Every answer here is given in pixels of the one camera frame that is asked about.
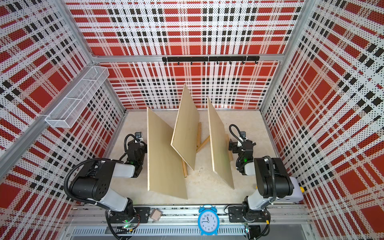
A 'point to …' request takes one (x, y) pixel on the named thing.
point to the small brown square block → (155, 214)
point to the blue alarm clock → (208, 220)
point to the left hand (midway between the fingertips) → (145, 138)
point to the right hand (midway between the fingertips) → (239, 138)
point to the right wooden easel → (230, 152)
